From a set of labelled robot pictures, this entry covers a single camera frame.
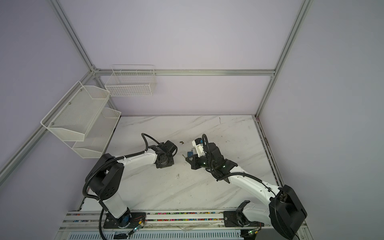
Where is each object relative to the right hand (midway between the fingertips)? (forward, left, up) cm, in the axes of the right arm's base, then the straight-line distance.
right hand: (185, 159), depth 77 cm
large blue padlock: (+13, 0, -17) cm, 21 cm away
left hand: (+5, +12, -15) cm, 20 cm away
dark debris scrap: (+23, +6, -17) cm, 29 cm away
